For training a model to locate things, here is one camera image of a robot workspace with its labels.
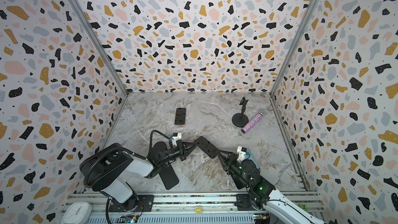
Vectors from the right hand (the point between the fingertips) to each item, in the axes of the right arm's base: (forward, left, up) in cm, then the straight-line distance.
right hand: (215, 152), depth 74 cm
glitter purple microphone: (+28, -26, -15) cm, 41 cm away
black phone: (+6, +4, -6) cm, 9 cm away
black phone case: (-5, +25, -16) cm, 30 cm away
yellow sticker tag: (-22, +7, -14) cm, 27 cm away
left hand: (+4, +9, 0) cm, 10 cm away
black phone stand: (+30, -18, -16) cm, 39 cm away
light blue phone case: (0, -17, -3) cm, 17 cm away
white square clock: (-24, +61, -11) cm, 67 cm away
